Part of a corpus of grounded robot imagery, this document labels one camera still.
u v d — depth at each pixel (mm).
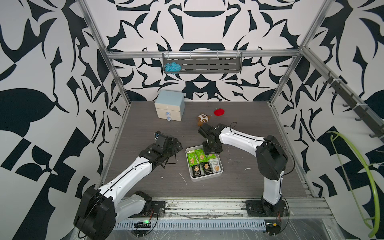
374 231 511
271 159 498
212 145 761
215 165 856
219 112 1118
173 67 914
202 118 1069
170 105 991
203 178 798
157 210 742
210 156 865
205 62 942
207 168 847
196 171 830
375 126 545
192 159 875
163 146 629
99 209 395
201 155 892
